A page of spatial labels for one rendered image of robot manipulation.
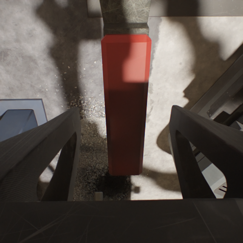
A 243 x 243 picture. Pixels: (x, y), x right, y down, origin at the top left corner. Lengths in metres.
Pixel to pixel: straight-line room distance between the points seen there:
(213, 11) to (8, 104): 0.60
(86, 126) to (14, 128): 0.21
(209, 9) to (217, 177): 0.38
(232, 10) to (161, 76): 0.23
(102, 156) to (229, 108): 0.46
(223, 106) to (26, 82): 0.51
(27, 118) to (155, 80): 0.38
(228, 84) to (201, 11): 0.19
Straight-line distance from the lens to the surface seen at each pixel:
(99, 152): 0.79
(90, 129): 0.73
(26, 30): 0.63
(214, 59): 0.67
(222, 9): 0.62
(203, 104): 0.65
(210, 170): 0.55
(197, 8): 0.60
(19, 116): 0.70
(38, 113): 0.72
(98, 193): 0.56
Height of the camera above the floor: 0.57
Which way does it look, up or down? 53 degrees down
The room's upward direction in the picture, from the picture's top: 178 degrees clockwise
